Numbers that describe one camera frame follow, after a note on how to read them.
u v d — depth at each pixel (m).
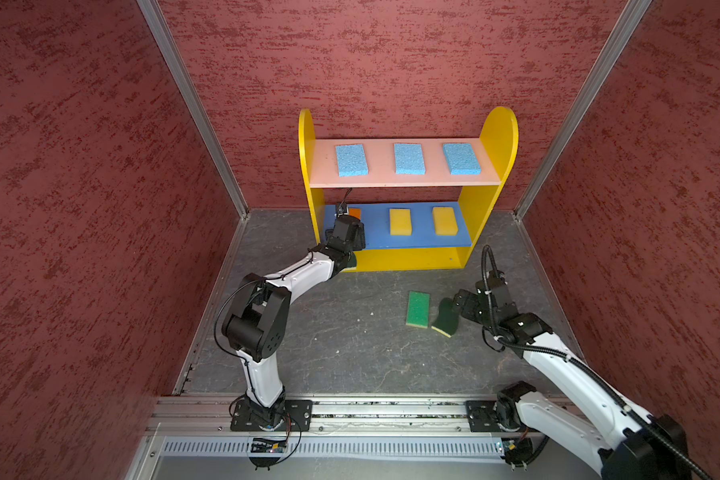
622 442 0.39
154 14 0.71
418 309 0.92
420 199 1.21
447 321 0.89
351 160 0.76
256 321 0.49
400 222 0.96
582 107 0.89
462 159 0.76
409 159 0.76
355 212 1.00
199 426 0.75
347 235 0.72
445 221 0.98
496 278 0.73
